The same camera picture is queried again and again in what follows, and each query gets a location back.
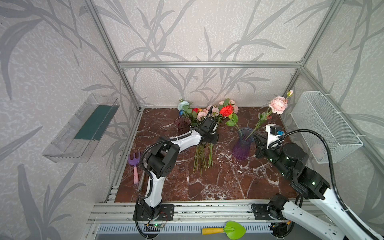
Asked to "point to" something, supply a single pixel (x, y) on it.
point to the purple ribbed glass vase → (241, 147)
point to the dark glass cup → (182, 124)
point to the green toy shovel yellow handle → (235, 230)
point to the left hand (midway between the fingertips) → (218, 134)
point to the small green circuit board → (157, 225)
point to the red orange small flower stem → (195, 111)
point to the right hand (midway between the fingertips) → (254, 130)
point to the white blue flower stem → (184, 108)
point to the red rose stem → (227, 111)
